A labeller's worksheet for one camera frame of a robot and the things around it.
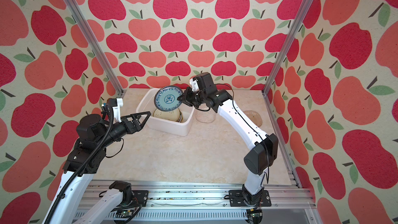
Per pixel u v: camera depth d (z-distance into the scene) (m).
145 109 0.95
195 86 0.70
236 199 0.73
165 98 0.75
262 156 0.50
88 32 0.87
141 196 0.75
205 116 1.07
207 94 0.58
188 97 0.65
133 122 0.54
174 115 1.02
